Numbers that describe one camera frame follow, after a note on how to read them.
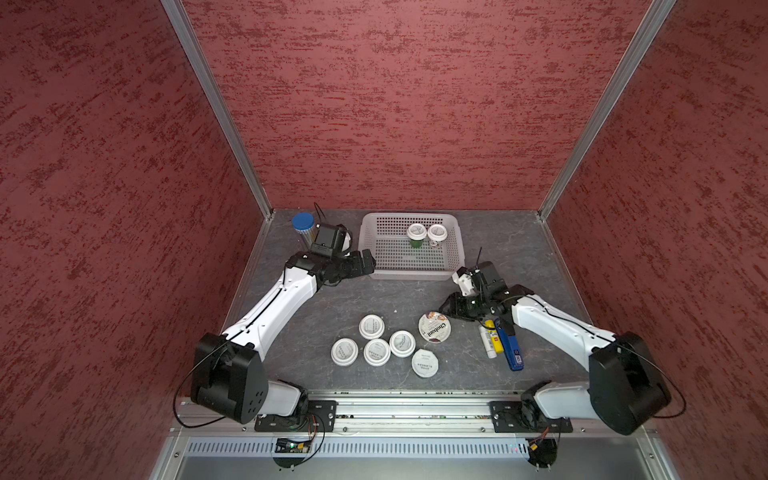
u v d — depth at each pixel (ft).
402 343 2.65
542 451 2.29
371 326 2.73
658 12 2.32
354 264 2.43
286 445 2.36
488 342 2.79
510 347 2.72
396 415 2.49
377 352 2.58
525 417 2.19
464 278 2.65
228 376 1.33
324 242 2.08
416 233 3.39
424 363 2.54
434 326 2.79
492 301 2.11
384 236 3.61
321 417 2.45
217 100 2.85
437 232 3.45
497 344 2.79
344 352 2.60
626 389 1.38
